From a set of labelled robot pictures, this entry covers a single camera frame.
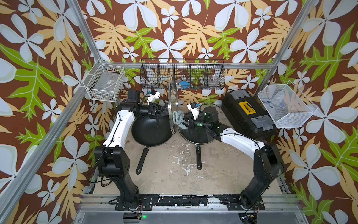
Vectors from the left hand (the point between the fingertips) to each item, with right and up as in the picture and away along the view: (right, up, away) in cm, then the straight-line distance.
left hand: (168, 112), depth 70 cm
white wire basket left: (-41, +19, +15) cm, 47 cm away
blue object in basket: (+9, +21, +25) cm, 34 cm away
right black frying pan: (+18, -24, +16) cm, 33 cm away
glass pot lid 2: (+19, -15, +24) cm, 34 cm away
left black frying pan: (-16, -13, +25) cm, 33 cm away
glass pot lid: (0, +11, +48) cm, 49 cm away
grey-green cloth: (+5, -3, +4) cm, 7 cm away
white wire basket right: (+71, +4, +12) cm, 72 cm away
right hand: (+6, -5, +9) cm, 11 cm away
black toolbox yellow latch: (+51, -1, +22) cm, 55 cm away
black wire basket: (+14, +28, +25) cm, 40 cm away
